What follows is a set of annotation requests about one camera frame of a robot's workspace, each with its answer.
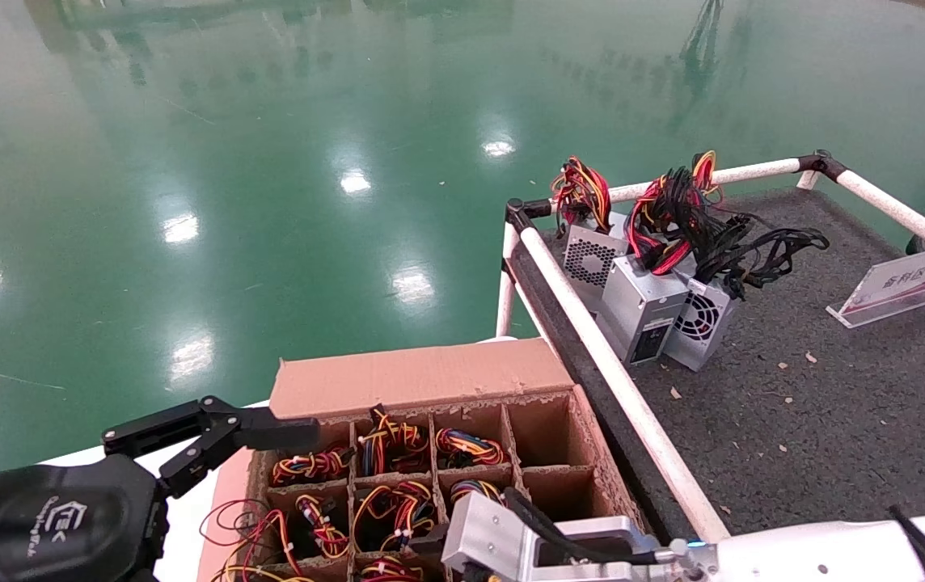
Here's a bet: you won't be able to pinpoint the white pipe cart frame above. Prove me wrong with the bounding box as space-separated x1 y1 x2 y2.
495 150 925 544

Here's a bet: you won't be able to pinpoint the brown cardboard divider box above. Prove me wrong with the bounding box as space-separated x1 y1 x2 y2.
196 338 665 582

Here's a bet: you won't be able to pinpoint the power supply with black cables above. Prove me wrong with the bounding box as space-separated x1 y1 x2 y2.
663 210 831 373

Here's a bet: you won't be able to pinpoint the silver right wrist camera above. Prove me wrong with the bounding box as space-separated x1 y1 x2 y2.
440 491 678 582

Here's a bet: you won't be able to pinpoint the power supply red yellow wires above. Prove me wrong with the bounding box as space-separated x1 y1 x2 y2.
550 155 635 312

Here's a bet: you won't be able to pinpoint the power supply loose red wires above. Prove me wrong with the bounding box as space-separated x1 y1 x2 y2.
200 499 318 582

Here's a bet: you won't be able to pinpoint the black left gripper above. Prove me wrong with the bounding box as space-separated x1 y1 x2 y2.
0 396 226 582

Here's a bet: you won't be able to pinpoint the white table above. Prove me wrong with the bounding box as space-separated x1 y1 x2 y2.
40 400 273 582

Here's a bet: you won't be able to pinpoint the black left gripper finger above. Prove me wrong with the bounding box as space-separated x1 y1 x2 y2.
157 407 322 498

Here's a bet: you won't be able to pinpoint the power supply black red wires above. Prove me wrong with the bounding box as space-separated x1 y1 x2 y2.
600 150 726 367

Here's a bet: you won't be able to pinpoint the clear acrylic sign holder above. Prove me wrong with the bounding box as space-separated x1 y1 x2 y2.
826 242 925 330

